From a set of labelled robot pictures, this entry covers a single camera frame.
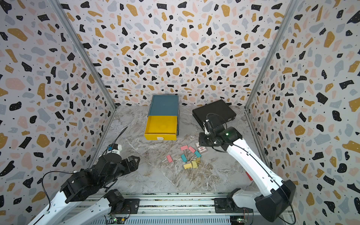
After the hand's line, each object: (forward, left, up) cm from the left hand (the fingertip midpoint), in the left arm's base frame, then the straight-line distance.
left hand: (136, 161), depth 69 cm
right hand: (+10, -32, +1) cm, 34 cm away
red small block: (-3, -63, -21) cm, 66 cm away
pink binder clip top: (+18, -23, -21) cm, 36 cm away
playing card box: (+16, -35, -19) cm, 43 cm away
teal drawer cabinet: (+38, -10, +2) cm, 39 cm away
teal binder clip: (+13, -32, -20) cm, 40 cm away
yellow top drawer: (+25, -11, -6) cm, 28 cm away
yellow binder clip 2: (+8, -32, -18) cm, 37 cm away
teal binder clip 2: (+9, -23, -20) cm, 32 cm away
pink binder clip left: (+10, -14, -20) cm, 27 cm away
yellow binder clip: (+5, -25, -20) cm, 33 cm away
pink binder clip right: (+17, -29, -21) cm, 39 cm away
